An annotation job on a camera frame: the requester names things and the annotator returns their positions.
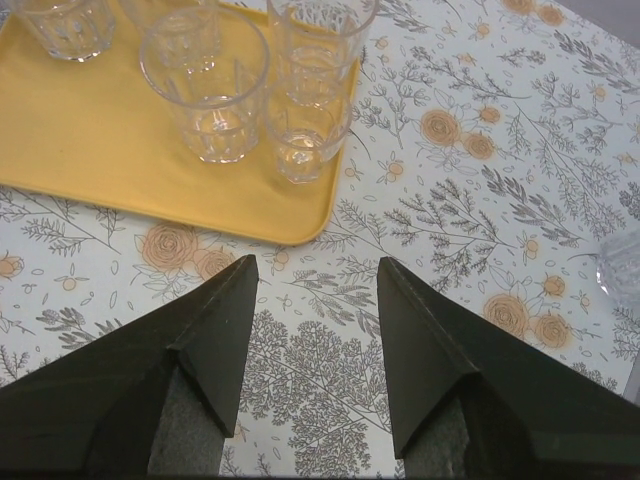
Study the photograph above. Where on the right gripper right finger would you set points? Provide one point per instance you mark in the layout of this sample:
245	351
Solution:
468	400

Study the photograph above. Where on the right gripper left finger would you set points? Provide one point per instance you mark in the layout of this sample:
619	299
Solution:
155	399

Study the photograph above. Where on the small clear glass front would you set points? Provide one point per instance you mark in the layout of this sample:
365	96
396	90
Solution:
307	118

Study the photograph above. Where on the yellow plastic tray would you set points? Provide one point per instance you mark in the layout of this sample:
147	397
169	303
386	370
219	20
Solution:
97	133

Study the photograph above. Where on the floral patterned table mat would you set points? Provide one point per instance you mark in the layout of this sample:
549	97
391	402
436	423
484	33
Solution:
494	145

